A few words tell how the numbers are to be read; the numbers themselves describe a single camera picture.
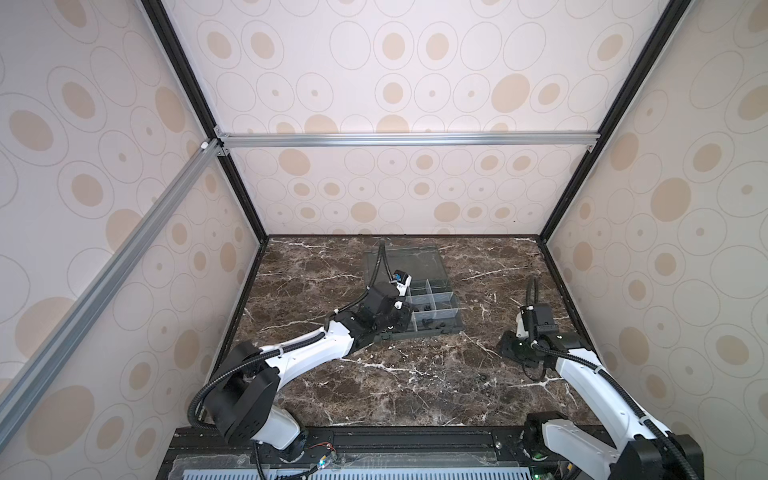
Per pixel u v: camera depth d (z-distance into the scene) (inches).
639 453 15.3
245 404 16.3
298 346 19.4
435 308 37.2
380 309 24.9
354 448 29.5
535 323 25.5
